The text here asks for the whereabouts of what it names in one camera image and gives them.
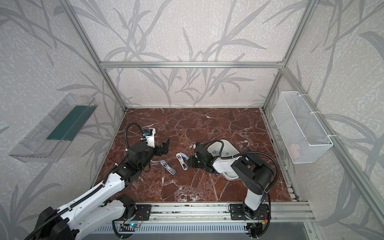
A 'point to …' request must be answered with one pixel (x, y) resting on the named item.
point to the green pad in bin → (71, 126)
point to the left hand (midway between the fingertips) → (164, 134)
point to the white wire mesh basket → (306, 141)
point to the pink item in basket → (294, 150)
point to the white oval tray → (223, 166)
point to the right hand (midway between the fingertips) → (189, 157)
